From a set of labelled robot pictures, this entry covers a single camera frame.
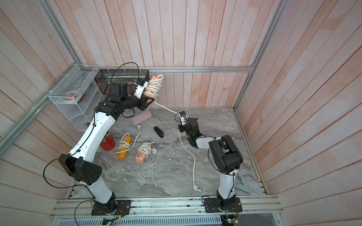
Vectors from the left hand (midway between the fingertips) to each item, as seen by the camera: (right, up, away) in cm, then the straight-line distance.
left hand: (151, 99), depth 75 cm
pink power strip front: (-8, -34, +9) cm, 36 cm away
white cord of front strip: (-6, -29, +14) cm, 33 cm away
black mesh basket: (-36, +19, +20) cm, 45 cm away
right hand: (+16, -9, +21) cm, 28 cm away
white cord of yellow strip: (-20, -28, +15) cm, 37 cm away
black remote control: (0, -20, +26) cm, 32 cm away
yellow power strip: (-22, -34, +13) cm, 42 cm away
